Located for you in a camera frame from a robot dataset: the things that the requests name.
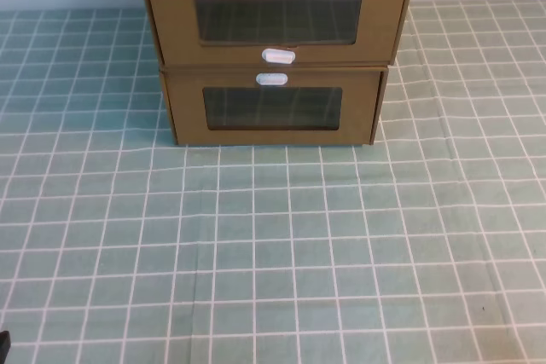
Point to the white drawer handle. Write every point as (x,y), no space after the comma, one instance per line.
(271,79)
(278,56)

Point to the cyan checkered tablecloth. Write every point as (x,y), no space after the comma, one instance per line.
(117,246)

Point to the lower brown cardboard shoebox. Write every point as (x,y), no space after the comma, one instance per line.
(317,106)

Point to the brown cardboard shoebox drawer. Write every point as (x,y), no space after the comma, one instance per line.
(238,32)

